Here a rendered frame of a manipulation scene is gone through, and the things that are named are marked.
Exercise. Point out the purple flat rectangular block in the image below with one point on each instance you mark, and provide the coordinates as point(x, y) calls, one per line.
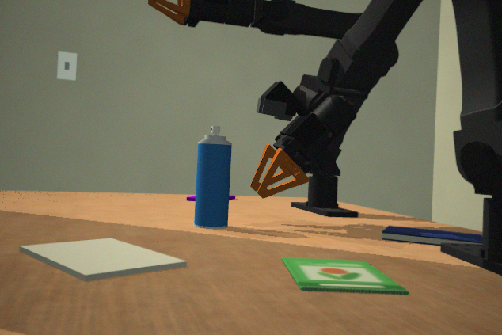
point(193, 198)

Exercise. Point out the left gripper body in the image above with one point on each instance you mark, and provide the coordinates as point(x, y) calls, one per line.
point(299, 154)

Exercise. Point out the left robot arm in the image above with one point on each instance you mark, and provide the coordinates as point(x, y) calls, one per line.
point(355, 62)

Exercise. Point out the blue cylinder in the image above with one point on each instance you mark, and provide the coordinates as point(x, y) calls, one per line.
point(213, 181)

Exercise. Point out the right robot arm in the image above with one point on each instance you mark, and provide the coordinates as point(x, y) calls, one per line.
point(279, 17)

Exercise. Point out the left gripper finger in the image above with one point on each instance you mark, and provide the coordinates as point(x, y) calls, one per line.
point(299, 176)
point(269, 152)

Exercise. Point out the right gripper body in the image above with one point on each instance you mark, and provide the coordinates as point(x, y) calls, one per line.
point(214, 12)

